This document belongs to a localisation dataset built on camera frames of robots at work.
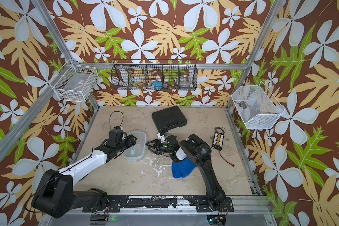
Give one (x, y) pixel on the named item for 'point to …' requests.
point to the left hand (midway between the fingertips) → (134, 137)
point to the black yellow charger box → (218, 141)
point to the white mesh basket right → (257, 108)
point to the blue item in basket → (157, 85)
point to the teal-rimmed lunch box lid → (138, 151)
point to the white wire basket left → (76, 84)
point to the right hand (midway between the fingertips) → (147, 147)
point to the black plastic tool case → (168, 119)
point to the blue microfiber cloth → (182, 168)
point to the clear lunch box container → (138, 151)
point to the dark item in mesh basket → (243, 104)
